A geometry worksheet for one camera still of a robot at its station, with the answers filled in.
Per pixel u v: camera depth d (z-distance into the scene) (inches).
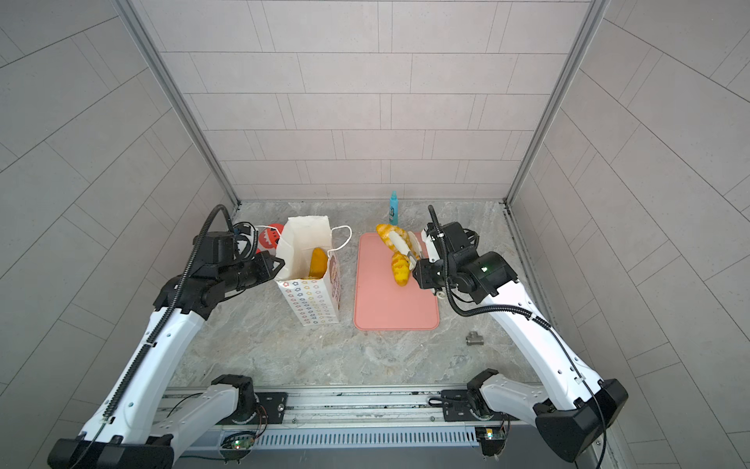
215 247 20.9
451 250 20.1
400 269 36.8
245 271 23.6
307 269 36.0
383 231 30.9
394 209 41.3
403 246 28.8
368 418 27.8
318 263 34.3
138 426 14.6
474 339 31.8
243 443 25.3
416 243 29.8
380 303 35.0
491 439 26.8
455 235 20.7
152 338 16.6
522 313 16.4
